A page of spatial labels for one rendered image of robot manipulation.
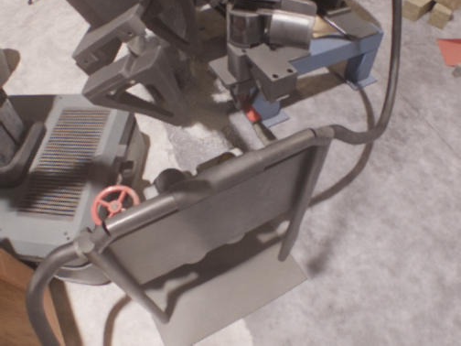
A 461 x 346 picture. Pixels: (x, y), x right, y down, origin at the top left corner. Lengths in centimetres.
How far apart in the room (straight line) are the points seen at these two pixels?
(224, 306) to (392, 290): 48
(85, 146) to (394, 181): 97
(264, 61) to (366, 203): 74
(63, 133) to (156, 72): 77
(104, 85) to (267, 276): 78
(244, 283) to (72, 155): 57
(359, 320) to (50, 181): 88
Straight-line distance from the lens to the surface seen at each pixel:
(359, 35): 131
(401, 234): 111
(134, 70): 23
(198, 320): 92
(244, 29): 48
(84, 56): 25
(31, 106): 112
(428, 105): 155
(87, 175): 85
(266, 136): 57
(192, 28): 34
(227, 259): 95
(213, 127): 121
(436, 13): 216
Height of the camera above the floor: 91
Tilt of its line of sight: 54 degrees down
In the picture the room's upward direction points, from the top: 1 degrees counter-clockwise
